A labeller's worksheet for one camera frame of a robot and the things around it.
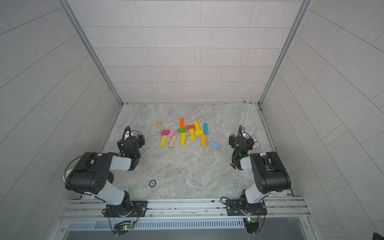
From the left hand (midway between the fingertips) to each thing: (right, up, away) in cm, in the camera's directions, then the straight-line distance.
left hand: (133, 134), depth 93 cm
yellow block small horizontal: (+41, 0, +6) cm, 42 cm away
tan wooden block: (+14, +4, +9) cm, 18 cm away
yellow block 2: (+31, -4, +2) cm, 31 cm away
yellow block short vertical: (+37, -1, +4) cm, 37 cm away
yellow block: (+19, -4, +1) cm, 19 cm away
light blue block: (+51, -7, 0) cm, 52 cm away
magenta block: (+19, 0, +6) cm, 20 cm away
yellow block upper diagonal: (+40, +5, +9) cm, 41 cm away
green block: (+29, +2, +9) cm, 31 cm away
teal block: (+46, +3, +9) cm, 47 cm away
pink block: (+23, 0, +6) cm, 23 cm away
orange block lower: (+44, -4, +3) cm, 45 cm away
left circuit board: (+7, -38, -28) cm, 48 cm away
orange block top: (+29, +6, +12) cm, 32 cm away
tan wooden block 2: (+25, -5, +1) cm, 25 cm away
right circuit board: (+67, -39, -24) cm, 81 cm away
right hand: (+69, 0, +1) cm, 69 cm away
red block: (+34, +4, +9) cm, 35 cm away
